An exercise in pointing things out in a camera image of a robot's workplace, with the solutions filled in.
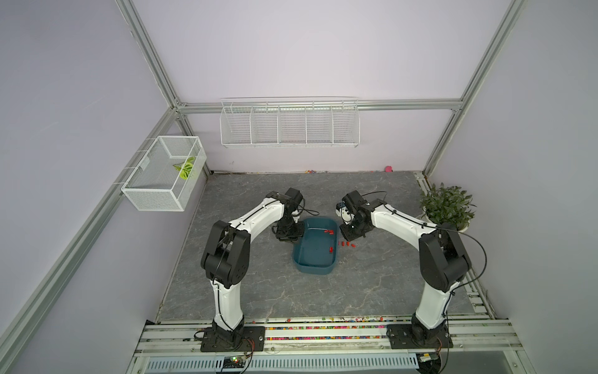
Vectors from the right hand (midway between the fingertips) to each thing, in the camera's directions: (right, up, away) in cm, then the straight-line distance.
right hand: (347, 233), depth 93 cm
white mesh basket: (-67, +22, -10) cm, 71 cm away
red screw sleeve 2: (+3, -6, +3) cm, 7 cm away
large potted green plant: (+34, +11, -10) cm, 38 cm away
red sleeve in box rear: (-6, 0, +3) cm, 7 cm away
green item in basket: (-59, +25, -12) cm, 66 cm away
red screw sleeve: (+1, -5, +3) cm, 6 cm away
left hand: (-19, -3, -5) cm, 20 cm away
